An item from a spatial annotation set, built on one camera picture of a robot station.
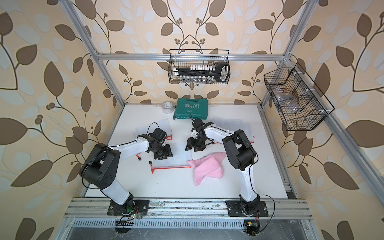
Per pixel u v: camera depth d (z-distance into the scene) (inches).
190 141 33.9
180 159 38.2
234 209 28.8
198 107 44.0
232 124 42.8
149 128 31.0
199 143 33.4
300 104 28.8
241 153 21.4
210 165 32.3
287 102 27.7
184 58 35.9
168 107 47.0
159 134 30.4
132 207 26.3
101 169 18.3
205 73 33.1
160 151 31.2
